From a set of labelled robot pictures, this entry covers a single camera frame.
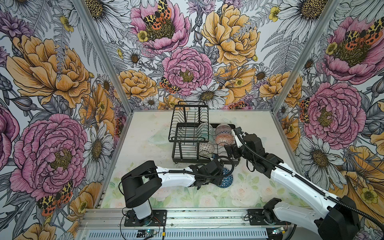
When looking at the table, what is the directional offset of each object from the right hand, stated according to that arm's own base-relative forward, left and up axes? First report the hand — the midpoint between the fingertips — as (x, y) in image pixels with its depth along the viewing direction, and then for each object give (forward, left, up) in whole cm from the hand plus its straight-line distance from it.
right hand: (233, 147), depth 81 cm
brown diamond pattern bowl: (+8, +14, -13) cm, 21 cm away
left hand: (-12, +9, -14) cm, 20 cm away
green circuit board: (-35, +42, -16) cm, 57 cm away
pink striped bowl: (+23, +1, -11) cm, 26 cm away
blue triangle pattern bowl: (-12, +3, -16) cm, 20 cm away
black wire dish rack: (+3, +20, +3) cm, 21 cm away
